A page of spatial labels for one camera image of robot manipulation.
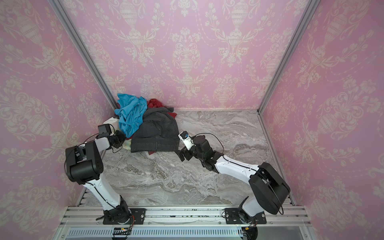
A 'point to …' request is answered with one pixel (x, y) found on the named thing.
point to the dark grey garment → (158, 131)
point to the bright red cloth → (153, 103)
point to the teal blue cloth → (131, 111)
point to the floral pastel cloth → (114, 122)
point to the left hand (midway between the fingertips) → (126, 134)
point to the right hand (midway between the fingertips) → (182, 144)
